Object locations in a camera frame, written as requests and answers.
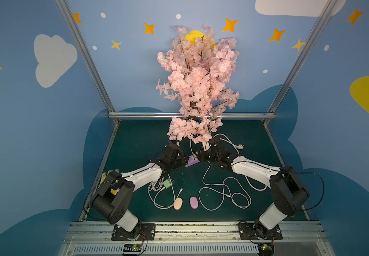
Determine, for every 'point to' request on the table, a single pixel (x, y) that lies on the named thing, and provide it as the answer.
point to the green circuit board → (135, 247)
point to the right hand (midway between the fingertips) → (199, 149)
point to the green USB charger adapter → (167, 183)
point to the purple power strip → (191, 161)
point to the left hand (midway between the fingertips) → (189, 155)
